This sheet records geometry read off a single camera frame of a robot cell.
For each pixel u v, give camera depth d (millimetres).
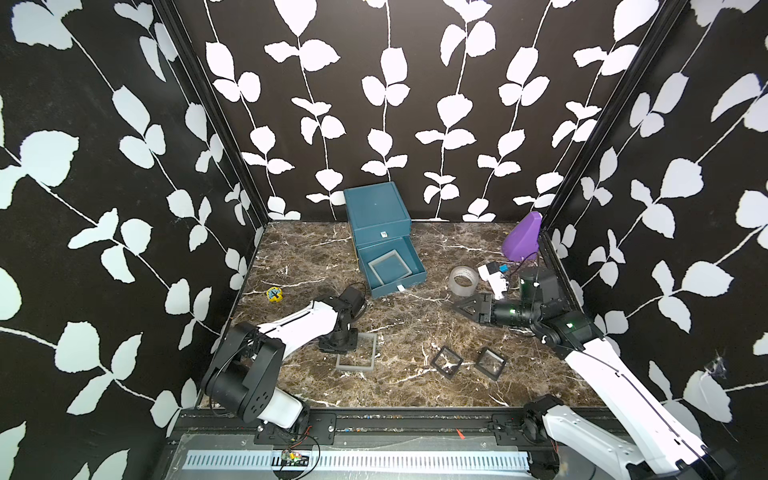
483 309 616
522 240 1018
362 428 749
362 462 701
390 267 992
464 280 1014
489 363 856
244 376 432
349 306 736
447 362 859
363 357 859
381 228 927
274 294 980
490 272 670
